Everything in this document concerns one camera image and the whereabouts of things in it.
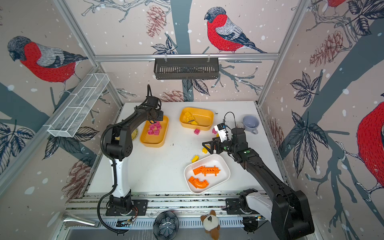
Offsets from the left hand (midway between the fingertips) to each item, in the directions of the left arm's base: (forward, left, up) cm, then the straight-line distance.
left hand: (157, 115), depth 102 cm
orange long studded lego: (-37, -33, -6) cm, 50 cm away
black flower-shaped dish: (-62, -12, -7) cm, 63 cm away
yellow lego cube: (-2, -25, -7) cm, 26 cm away
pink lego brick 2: (-9, +1, -7) cm, 12 cm away
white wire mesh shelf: (-12, +36, +22) cm, 44 cm away
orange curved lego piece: (-44, -27, -7) cm, 52 cm away
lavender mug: (-4, -66, -5) cm, 66 cm away
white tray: (-31, -35, -6) cm, 47 cm away
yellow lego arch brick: (+2, -22, -7) cm, 23 cm away
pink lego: (-8, -28, -8) cm, 30 cm away
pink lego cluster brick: (-5, +4, -7) cm, 10 cm away
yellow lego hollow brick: (+5, -21, -6) cm, 22 cm away
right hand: (-27, -33, +7) cm, 43 cm away
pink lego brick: (-5, +1, -6) cm, 8 cm away
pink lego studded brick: (-10, +5, -7) cm, 13 cm away
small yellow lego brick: (-30, -26, -6) cm, 40 cm away
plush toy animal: (-62, -33, -6) cm, 70 cm away
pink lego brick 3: (-9, -40, -7) cm, 41 cm away
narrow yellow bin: (-16, +1, -9) cm, 18 cm away
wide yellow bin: (+3, -26, -8) cm, 28 cm away
